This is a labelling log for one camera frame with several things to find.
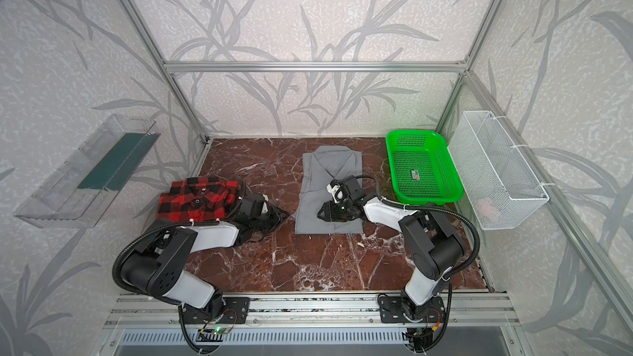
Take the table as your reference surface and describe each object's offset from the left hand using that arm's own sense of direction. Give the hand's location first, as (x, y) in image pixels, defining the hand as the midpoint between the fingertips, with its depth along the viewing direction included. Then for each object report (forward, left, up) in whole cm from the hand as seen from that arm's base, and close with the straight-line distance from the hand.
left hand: (292, 208), depth 92 cm
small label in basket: (+18, -51, -3) cm, 55 cm away
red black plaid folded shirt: (+1, +34, +5) cm, 35 cm away
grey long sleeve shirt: (+22, -10, -3) cm, 24 cm away
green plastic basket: (+22, -56, -3) cm, 60 cm away
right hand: (-1, -12, +2) cm, 12 cm away
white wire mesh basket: (-11, -56, +32) cm, 66 cm away
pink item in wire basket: (-9, -62, +19) cm, 65 cm away
